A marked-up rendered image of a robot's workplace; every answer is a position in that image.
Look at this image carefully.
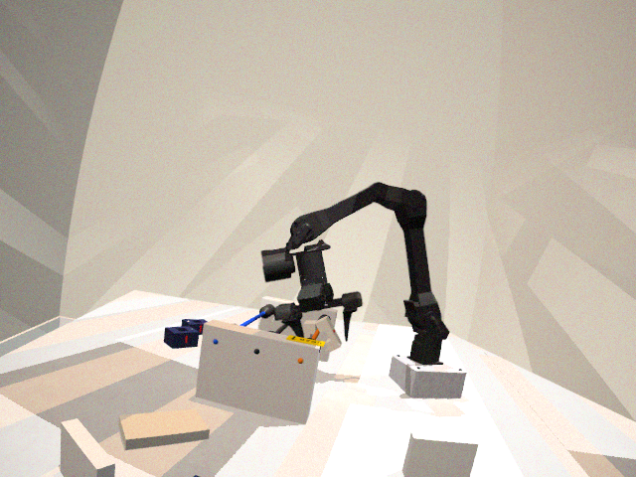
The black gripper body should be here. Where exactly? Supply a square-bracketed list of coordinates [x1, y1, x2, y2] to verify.
[274, 271, 363, 321]

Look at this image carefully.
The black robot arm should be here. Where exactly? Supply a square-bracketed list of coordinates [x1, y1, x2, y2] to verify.
[260, 182, 450, 366]

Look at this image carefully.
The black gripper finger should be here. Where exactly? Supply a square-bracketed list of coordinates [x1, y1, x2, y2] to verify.
[343, 308, 357, 342]
[282, 315, 304, 338]

